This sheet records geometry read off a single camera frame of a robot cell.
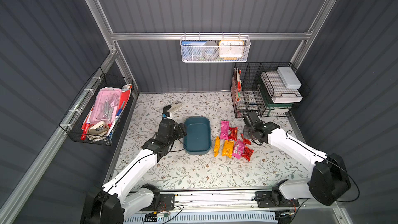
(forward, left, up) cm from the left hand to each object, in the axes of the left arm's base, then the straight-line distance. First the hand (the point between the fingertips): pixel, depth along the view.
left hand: (181, 127), depth 82 cm
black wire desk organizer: (+38, -52, -17) cm, 66 cm away
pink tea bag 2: (+6, -25, -13) cm, 29 cm away
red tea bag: (-9, -36, -13) cm, 40 cm away
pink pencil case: (+2, +35, +15) cm, 38 cm away
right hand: (0, -39, -5) cm, 39 cm away
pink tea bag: (-7, -32, -14) cm, 35 cm away
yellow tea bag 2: (-6, -19, -11) cm, 23 cm away
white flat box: (+33, -68, +6) cm, 76 cm away
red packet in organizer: (+42, -36, +4) cm, 55 cm away
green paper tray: (+21, -57, -8) cm, 61 cm away
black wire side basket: (-8, +41, +17) cm, 45 cm away
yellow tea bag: (-5, -26, -13) cm, 30 cm away
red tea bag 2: (-1, -37, -13) cm, 39 cm away
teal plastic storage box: (+1, -8, -15) cm, 17 cm away
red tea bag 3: (+3, -30, -13) cm, 32 cm away
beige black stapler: (+23, +12, -12) cm, 28 cm away
